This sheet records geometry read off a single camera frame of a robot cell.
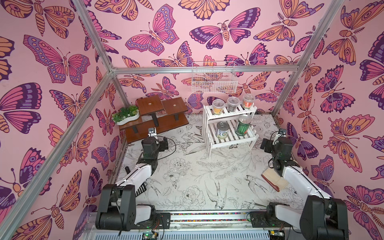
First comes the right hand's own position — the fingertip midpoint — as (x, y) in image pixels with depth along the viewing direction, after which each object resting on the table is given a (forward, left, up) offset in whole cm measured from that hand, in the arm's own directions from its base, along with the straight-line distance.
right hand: (270, 139), depth 86 cm
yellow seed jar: (+10, +31, +18) cm, 37 cm away
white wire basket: (+41, +31, +10) cm, 53 cm away
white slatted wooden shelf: (+10, +22, -3) cm, 25 cm away
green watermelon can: (+4, +17, +5) cm, 18 cm away
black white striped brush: (-25, +73, -14) cm, 79 cm away
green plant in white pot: (+13, +87, +6) cm, 88 cm away
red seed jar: (+14, +15, +18) cm, 27 cm away
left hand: (+2, +66, -1) cm, 66 cm away
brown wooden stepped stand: (+32, +70, -13) cm, 78 cm away
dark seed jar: (+11, +23, +17) cm, 31 cm away
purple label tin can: (+4, +28, +5) cm, 29 cm away
